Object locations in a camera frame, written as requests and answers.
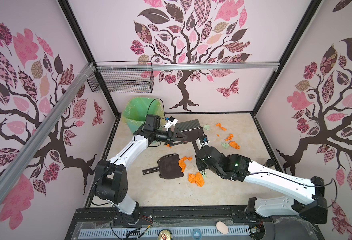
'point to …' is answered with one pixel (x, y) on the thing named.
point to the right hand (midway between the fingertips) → (196, 154)
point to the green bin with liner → (135, 111)
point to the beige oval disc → (222, 227)
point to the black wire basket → (123, 81)
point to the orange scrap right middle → (232, 143)
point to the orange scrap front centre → (197, 178)
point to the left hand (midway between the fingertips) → (184, 141)
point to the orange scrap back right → (219, 125)
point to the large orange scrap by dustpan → (182, 163)
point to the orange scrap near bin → (168, 145)
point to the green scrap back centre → (207, 127)
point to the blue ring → (196, 234)
